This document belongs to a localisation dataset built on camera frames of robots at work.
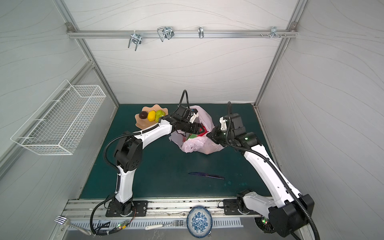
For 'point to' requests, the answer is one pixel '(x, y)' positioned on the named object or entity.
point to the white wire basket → (58, 126)
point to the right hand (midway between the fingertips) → (208, 130)
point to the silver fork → (66, 221)
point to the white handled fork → (175, 223)
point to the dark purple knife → (209, 175)
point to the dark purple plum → (143, 114)
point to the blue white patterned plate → (199, 222)
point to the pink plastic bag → (204, 144)
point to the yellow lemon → (151, 115)
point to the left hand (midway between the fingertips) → (203, 128)
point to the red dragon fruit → (202, 131)
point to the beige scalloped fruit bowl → (142, 123)
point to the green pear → (158, 114)
